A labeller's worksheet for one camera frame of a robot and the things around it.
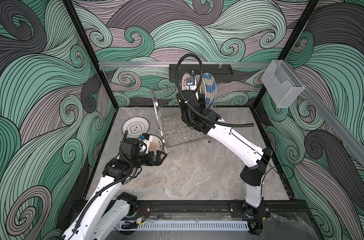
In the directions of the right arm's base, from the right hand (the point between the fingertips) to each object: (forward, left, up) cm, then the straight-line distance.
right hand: (197, 93), depth 69 cm
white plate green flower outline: (+9, +41, -40) cm, 58 cm away
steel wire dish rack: (+5, +13, -39) cm, 42 cm away
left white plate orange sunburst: (-5, +24, -40) cm, 47 cm away
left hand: (-20, +19, -22) cm, 35 cm away
